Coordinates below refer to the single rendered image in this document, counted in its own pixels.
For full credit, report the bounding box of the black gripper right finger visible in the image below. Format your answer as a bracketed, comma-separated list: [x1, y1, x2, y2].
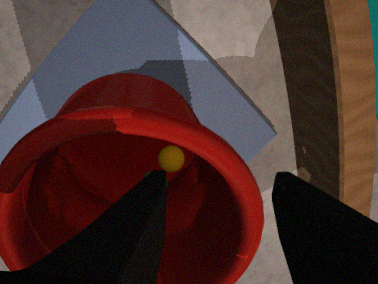
[272, 171, 378, 284]

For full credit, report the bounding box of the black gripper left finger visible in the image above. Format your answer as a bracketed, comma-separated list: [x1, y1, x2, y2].
[0, 170, 166, 284]

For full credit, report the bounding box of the yellow marble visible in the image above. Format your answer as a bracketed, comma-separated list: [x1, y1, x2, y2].
[158, 146, 185, 173]

